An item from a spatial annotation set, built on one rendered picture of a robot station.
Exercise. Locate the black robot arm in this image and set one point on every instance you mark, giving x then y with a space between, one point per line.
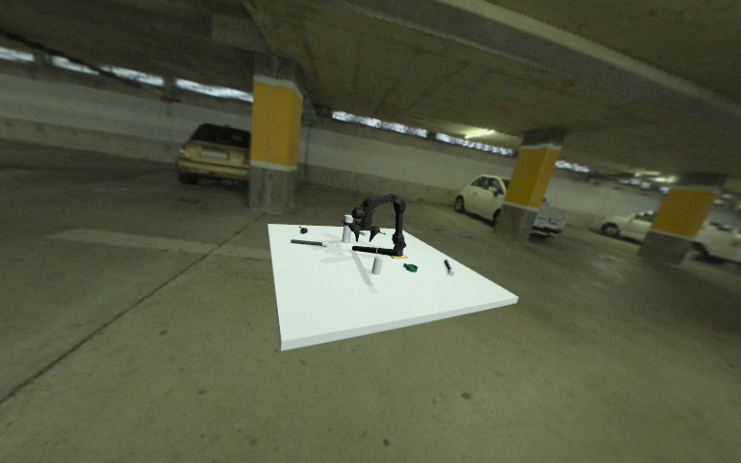
366 209

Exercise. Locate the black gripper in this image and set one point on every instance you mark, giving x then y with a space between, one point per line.
366 226

